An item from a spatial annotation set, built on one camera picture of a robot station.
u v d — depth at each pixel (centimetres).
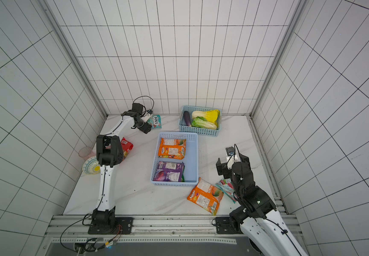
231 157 58
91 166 92
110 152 64
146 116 99
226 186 83
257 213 46
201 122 106
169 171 86
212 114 109
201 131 103
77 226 64
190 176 87
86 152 97
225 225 73
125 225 73
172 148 97
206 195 81
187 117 114
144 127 98
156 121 114
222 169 63
